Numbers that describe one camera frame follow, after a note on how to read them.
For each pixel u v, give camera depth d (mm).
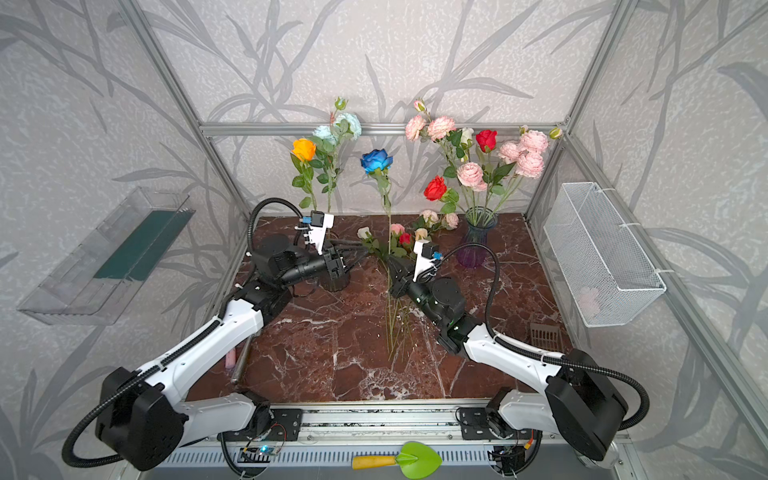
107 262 667
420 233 1083
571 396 410
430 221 1155
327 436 726
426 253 627
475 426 733
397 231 1116
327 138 772
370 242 1115
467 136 851
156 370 417
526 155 783
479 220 937
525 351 482
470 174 804
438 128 785
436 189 845
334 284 959
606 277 611
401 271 667
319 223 625
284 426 725
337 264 622
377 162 645
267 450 705
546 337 888
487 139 775
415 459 678
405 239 1079
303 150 808
